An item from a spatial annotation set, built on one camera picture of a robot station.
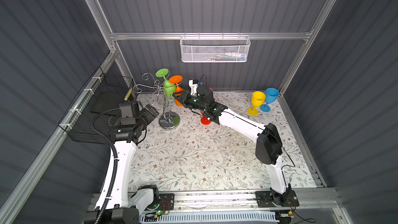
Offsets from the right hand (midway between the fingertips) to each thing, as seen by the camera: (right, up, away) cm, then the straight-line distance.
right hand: (173, 97), depth 76 cm
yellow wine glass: (+49, -1, +21) cm, 53 cm away
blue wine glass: (+59, +3, +23) cm, 64 cm away
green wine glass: (-4, +6, +10) cm, 12 cm away
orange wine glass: (+1, +10, +7) cm, 12 cm away
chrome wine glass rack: (-8, -14, +26) cm, 31 cm away
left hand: (-12, -8, -1) cm, 14 cm away
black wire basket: (-38, +3, +5) cm, 38 cm away
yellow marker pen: (-25, +2, +7) cm, 26 cm away
